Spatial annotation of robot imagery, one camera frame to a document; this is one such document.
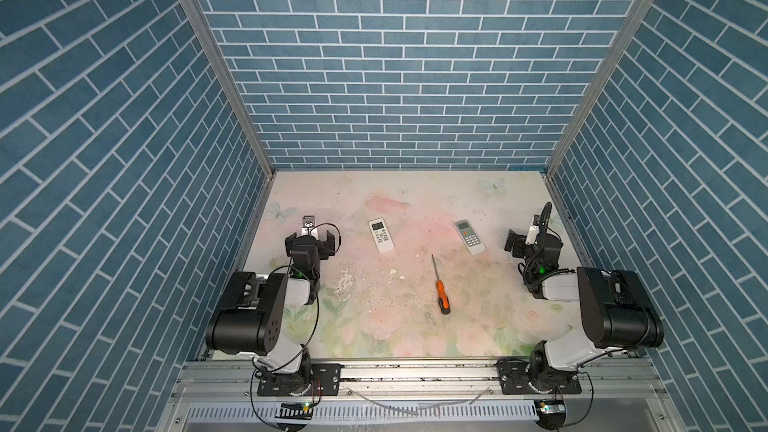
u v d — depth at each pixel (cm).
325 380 74
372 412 74
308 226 79
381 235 100
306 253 71
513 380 73
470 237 99
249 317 46
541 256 73
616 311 46
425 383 74
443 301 85
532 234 84
